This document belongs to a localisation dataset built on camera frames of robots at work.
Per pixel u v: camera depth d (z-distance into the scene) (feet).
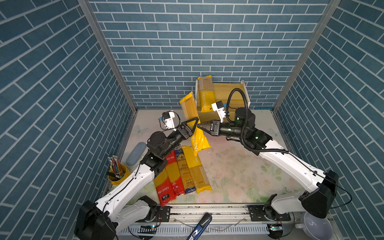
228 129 1.86
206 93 2.63
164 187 2.58
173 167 2.85
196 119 2.03
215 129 1.85
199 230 2.17
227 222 2.37
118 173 2.53
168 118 1.99
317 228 2.32
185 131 1.89
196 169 2.86
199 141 2.03
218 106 1.97
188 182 2.69
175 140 1.93
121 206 1.42
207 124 2.03
